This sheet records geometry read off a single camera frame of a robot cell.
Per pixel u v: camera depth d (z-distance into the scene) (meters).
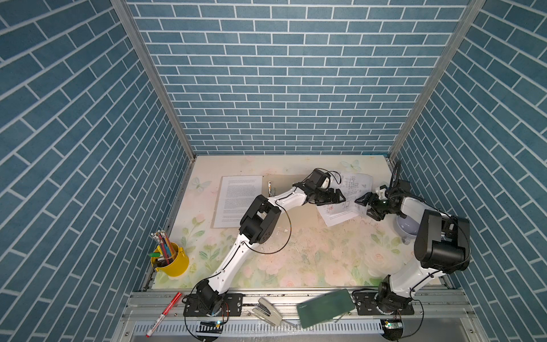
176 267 0.73
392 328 0.74
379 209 0.81
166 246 0.74
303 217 0.79
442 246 0.48
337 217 0.96
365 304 0.73
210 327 0.72
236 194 1.05
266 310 0.71
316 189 0.84
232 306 0.74
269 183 1.03
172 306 0.73
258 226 0.62
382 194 0.87
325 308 0.72
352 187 1.06
